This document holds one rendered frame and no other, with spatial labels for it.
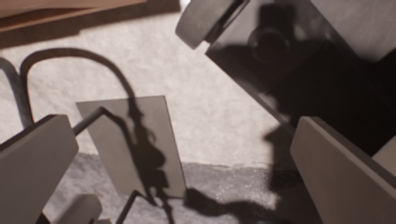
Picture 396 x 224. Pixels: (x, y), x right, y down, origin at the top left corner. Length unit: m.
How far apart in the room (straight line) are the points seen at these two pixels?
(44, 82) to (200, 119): 0.50
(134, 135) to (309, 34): 0.55
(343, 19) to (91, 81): 0.60
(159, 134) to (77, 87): 0.29
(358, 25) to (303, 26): 0.09
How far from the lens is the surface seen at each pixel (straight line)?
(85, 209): 0.52
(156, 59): 0.55
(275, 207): 0.82
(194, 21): 0.31
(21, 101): 0.85
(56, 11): 0.51
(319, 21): 0.33
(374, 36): 0.38
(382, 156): 0.22
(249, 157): 0.65
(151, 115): 0.61
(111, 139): 0.73
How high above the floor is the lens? 0.50
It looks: 61 degrees down
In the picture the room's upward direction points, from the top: 161 degrees counter-clockwise
